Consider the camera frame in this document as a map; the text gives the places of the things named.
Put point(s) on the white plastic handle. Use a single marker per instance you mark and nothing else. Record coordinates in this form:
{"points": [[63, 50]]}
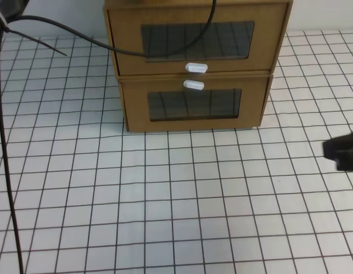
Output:
{"points": [[194, 85], [199, 68]]}

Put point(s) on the brown cardboard shoebox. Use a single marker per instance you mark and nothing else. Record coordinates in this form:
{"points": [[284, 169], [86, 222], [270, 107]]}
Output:
{"points": [[162, 103], [162, 37]]}

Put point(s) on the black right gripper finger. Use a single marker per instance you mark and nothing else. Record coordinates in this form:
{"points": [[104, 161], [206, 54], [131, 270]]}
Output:
{"points": [[344, 160], [339, 147]]}

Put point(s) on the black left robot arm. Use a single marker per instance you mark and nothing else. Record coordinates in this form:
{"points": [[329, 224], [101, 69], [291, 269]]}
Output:
{"points": [[10, 9]]}

